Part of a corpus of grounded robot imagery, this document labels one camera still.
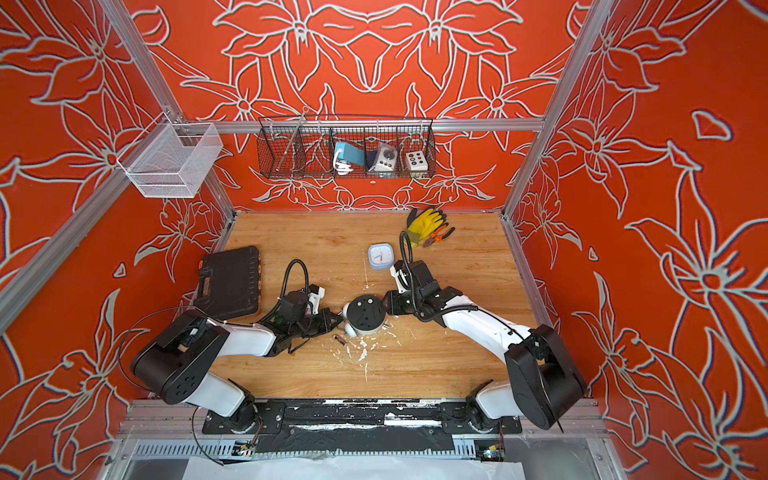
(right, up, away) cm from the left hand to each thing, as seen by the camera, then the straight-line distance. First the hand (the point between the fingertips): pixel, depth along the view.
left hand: (345, 318), depth 89 cm
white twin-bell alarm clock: (+6, +2, -3) cm, 7 cm away
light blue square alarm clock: (+11, +18, +12) cm, 25 cm away
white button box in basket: (+23, +48, +4) cm, 54 cm away
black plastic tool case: (-39, +10, +6) cm, 40 cm away
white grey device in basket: (+13, +49, +2) cm, 51 cm away
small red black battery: (-1, -6, -4) cm, 7 cm away
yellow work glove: (+27, +30, +25) cm, 47 cm away
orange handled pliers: (+32, +25, +21) cm, 46 cm away
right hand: (+10, +6, -6) cm, 13 cm away
